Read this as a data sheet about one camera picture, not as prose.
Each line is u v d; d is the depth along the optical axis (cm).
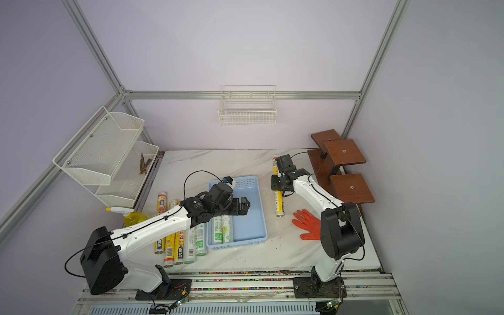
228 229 86
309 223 90
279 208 84
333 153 91
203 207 58
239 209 72
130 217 82
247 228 89
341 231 46
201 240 82
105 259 39
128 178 94
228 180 73
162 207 93
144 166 95
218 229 85
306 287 73
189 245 80
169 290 71
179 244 82
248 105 97
